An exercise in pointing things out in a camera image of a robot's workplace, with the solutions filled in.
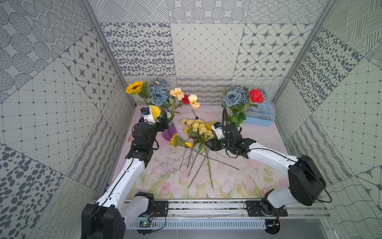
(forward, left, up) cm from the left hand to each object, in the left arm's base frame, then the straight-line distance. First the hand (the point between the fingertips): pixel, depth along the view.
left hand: (162, 113), depth 74 cm
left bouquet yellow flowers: (+7, 0, +1) cm, 7 cm away
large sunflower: (-1, -5, -24) cm, 25 cm away
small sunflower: (-2, -12, -27) cm, 30 cm away
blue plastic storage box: (+20, -65, -24) cm, 72 cm away
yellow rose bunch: (+4, -19, -22) cm, 30 cm away
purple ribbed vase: (+6, +2, -26) cm, 27 cm away
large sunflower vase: (-1, -26, -7) cm, 27 cm away
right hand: (-6, -25, -20) cm, 33 cm away
